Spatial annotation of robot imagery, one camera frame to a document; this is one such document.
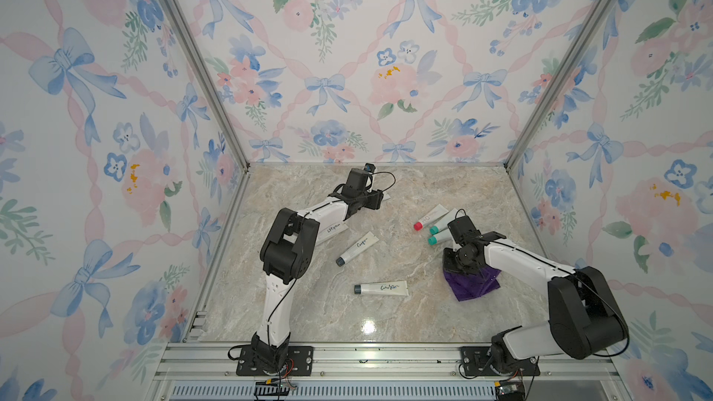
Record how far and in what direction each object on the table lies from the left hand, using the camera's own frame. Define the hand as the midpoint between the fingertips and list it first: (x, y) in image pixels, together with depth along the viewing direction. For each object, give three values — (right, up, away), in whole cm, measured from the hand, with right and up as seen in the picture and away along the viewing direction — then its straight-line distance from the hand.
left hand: (379, 191), depth 100 cm
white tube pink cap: (+14, -13, -1) cm, 19 cm away
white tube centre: (-4, -17, -3) cm, 18 cm away
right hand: (+22, -24, -10) cm, 34 cm away
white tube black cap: (+3, -2, +9) cm, 10 cm away
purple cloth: (+26, -29, -16) cm, 42 cm away
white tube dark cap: (-17, -14, -3) cm, 23 cm away
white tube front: (+5, -30, -14) cm, 34 cm away
